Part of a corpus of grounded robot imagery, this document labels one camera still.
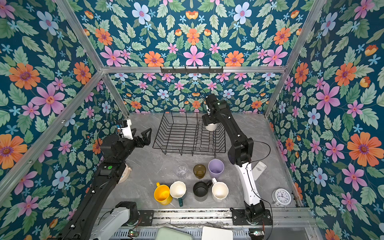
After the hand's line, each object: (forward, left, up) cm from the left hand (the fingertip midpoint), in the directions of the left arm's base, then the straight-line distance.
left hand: (143, 125), depth 71 cm
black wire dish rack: (+17, -17, -30) cm, 38 cm away
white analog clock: (-30, -68, -28) cm, 79 cm away
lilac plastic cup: (-13, -35, -25) cm, 45 cm away
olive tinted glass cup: (-12, -26, -31) cm, 42 cm away
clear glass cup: (-11, -15, -29) cm, 35 cm away
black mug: (-23, -26, -31) cm, 46 cm away
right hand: (+16, -36, -17) cm, 43 cm away
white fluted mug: (-24, -36, -29) cm, 53 cm away
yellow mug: (-24, -5, -31) cm, 39 cm away
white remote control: (-14, -61, -29) cm, 69 cm away
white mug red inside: (+12, -35, -19) cm, 42 cm away
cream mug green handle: (-23, -14, -29) cm, 39 cm away
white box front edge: (-43, -29, -32) cm, 61 cm away
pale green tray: (-42, -9, -29) cm, 52 cm away
